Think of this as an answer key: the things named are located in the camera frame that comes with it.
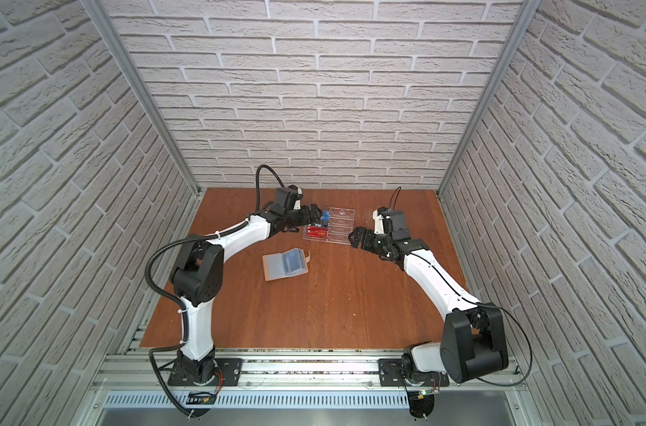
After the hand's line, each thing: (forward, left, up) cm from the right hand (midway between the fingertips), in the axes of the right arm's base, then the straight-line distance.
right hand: (365, 239), depth 86 cm
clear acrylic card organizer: (+14, +9, -10) cm, 20 cm away
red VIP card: (+13, +17, -12) cm, 24 cm away
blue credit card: (+16, +13, -6) cm, 21 cm away
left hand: (+14, +14, -1) cm, 20 cm away
